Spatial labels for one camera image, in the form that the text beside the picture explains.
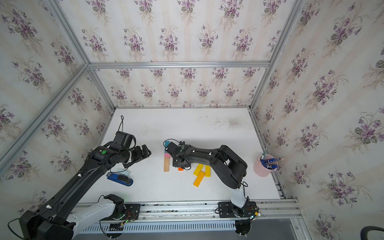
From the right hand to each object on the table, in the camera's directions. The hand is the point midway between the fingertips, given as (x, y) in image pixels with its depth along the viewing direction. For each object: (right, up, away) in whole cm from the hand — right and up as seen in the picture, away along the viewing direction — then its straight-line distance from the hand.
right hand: (180, 164), depth 90 cm
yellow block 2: (+16, -3, -3) cm, 17 cm away
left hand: (-17, +8, -14) cm, 23 cm away
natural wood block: (-9, 0, 0) cm, 9 cm away
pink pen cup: (+47, +3, -10) cm, 48 cm away
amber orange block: (+11, -7, -6) cm, 14 cm away
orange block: (0, -2, -4) cm, 5 cm away
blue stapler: (-33, -6, -8) cm, 34 cm away
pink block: (-5, +9, -15) cm, 19 cm away
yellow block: (+11, -3, -2) cm, 11 cm away
